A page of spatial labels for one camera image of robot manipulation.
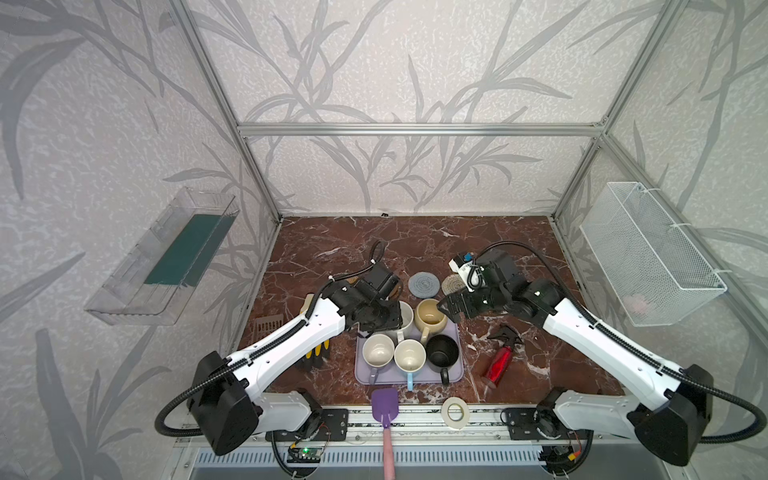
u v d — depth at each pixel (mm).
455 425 739
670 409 376
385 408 772
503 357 811
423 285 994
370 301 579
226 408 378
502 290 558
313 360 826
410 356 828
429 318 909
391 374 808
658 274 608
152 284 630
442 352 839
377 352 845
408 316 847
